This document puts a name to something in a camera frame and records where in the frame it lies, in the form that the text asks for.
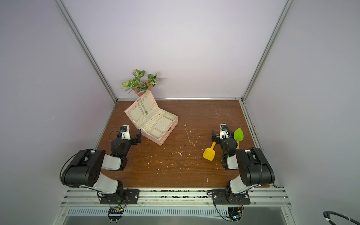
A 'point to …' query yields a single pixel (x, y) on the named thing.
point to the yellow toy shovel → (209, 153)
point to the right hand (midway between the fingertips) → (224, 127)
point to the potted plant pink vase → (138, 85)
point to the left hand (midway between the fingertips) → (134, 129)
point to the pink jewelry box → (154, 123)
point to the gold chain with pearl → (191, 143)
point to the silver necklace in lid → (142, 111)
